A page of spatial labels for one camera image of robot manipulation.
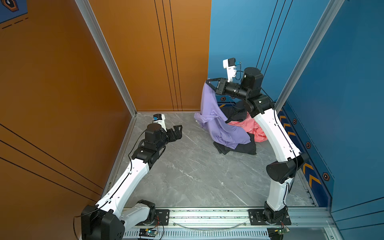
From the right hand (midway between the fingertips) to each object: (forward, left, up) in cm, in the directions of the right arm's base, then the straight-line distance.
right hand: (206, 80), depth 64 cm
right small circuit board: (-49, -33, -52) cm, 79 cm away
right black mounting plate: (-43, -24, -49) cm, 70 cm away
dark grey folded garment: (-5, -28, -47) cm, 55 cm away
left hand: (-6, +16, -23) cm, 29 cm away
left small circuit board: (-49, +29, -51) cm, 76 cm away
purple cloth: (-5, -3, -18) cm, 19 cm away
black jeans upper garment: (-2, -13, -19) cm, 23 cm away
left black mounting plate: (-43, +22, -49) cm, 69 cm away
